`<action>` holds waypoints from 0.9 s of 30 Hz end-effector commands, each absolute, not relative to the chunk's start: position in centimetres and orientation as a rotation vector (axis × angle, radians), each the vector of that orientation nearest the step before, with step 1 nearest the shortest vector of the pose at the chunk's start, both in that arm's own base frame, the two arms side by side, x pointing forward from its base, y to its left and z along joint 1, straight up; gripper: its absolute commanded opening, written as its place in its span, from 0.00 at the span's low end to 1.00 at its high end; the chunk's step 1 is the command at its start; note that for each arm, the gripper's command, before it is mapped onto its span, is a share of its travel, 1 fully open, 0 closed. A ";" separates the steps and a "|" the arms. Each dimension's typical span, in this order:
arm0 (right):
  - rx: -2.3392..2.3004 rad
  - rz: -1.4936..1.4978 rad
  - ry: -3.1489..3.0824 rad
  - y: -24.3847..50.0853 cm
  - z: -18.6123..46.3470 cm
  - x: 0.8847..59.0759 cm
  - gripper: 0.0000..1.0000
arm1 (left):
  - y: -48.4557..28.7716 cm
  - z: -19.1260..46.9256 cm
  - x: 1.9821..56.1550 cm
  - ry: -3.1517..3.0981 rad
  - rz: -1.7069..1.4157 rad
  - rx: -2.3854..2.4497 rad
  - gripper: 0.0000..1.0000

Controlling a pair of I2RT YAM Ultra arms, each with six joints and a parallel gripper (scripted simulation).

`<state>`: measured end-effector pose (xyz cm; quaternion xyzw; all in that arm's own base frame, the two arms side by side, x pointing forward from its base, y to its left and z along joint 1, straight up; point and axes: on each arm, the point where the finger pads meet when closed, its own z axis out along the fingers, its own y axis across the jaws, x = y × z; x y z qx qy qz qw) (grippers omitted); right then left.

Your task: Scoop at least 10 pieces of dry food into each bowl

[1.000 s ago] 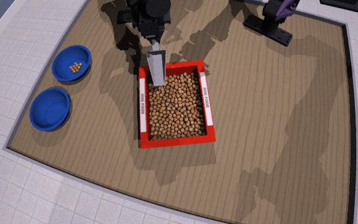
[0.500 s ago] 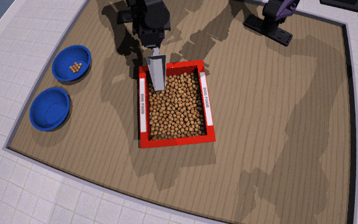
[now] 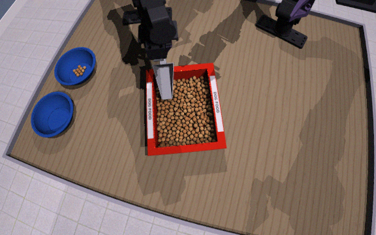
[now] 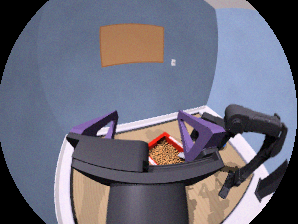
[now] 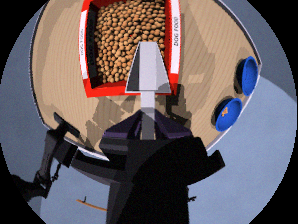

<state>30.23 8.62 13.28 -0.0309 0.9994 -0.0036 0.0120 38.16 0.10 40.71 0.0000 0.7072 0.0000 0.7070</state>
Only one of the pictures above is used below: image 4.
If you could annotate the red dog food box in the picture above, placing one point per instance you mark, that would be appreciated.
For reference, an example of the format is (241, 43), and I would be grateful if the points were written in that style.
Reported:
(168, 139)

